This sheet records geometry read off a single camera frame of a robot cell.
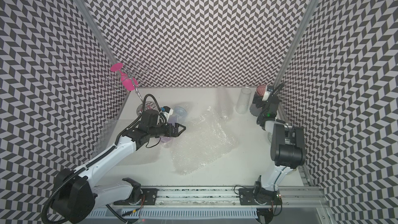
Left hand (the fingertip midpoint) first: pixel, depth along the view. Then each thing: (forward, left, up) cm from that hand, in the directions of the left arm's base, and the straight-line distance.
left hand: (179, 129), depth 81 cm
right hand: (+23, -49, +2) cm, 54 cm away
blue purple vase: (+14, +3, -6) cm, 15 cm away
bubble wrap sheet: (+1, -15, -14) cm, 20 cm away
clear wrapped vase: (+22, -27, -12) cm, 37 cm away
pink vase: (+20, -46, -11) cm, 51 cm away
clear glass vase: (+21, -38, -4) cm, 44 cm away
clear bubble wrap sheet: (+11, +49, -16) cm, 52 cm away
